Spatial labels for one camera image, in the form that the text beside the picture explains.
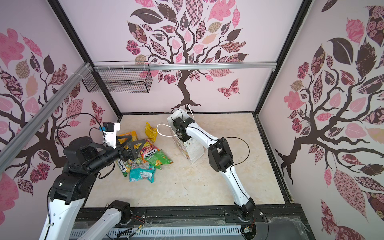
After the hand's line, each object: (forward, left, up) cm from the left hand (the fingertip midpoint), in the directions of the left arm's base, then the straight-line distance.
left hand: (139, 142), depth 60 cm
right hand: (+18, -18, -30) cm, 40 cm away
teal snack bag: (0, +7, -30) cm, 31 cm away
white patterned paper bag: (+8, -22, -21) cm, 31 cm away
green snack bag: (+7, -1, -30) cm, 31 cm away
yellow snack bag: (+27, +7, -30) cm, 41 cm away
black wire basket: (+52, +26, -2) cm, 58 cm away
